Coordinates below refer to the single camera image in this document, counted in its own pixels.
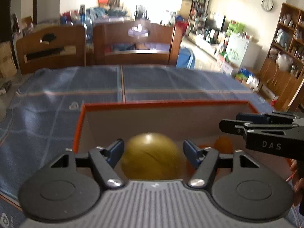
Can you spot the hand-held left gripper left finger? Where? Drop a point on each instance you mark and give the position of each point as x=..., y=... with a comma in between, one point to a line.
x=116, y=149

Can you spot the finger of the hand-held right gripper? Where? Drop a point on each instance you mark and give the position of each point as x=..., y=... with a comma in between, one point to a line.
x=247, y=116
x=231, y=125

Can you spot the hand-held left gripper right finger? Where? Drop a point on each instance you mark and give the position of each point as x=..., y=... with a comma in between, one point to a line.
x=191, y=150

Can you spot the small orange fruit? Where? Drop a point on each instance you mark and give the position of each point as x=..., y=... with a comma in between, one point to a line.
x=223, y=144

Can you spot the yellow-green round fruit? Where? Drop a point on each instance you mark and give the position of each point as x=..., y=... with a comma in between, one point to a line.
x=150, y=156

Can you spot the orange cardboard box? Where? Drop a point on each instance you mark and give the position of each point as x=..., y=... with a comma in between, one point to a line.
x=142, y=118

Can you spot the person's right hand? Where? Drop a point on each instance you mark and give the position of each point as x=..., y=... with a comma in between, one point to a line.
x=295, y=173

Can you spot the wooden shelf cabinet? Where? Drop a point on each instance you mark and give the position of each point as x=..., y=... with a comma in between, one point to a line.
x=285, y=80

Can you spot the white chest cabinet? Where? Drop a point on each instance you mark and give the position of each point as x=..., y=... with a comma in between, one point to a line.
x=251, y=52

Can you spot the white plastic bag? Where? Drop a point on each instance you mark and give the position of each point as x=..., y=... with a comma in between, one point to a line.
x=283, y=61

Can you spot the blue patterned tablecloth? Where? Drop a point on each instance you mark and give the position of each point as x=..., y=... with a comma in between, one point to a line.
x=47, y=123

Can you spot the black monitor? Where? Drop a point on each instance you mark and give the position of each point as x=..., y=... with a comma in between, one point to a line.
x=215, y=21

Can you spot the brown wooden chair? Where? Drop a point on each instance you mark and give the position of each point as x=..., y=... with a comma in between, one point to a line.
x=71, y=52
x=106, y=35

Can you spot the red plastic basket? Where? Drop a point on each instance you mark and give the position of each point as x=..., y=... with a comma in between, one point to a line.
x=181, y=26

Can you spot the tall cluttered shelf rack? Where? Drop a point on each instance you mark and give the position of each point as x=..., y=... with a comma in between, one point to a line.
x=199, y=11

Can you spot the standing air conditioner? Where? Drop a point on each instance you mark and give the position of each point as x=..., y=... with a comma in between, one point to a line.
x=186, y=7

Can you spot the brown cardboard box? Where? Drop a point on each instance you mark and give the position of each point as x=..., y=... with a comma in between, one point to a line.
x=6, y=59

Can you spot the round wall clock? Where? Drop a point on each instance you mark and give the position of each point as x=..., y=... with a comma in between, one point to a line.
x=267, y=4

